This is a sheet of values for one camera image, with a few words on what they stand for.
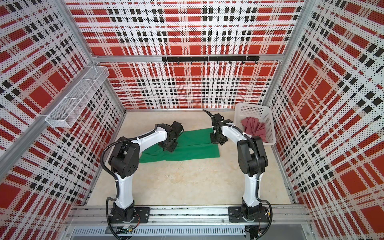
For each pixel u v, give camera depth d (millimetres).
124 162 527
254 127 1016
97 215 753
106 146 1045
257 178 555
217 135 805
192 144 1011
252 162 522
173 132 734
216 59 894
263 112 1110
